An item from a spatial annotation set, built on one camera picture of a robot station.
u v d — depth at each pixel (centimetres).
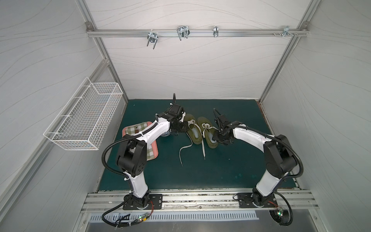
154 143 95
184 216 70
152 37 79
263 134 54
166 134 96
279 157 47
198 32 78
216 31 78
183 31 77
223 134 69
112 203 75
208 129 95
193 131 98
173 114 71
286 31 77
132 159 47
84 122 69
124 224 68
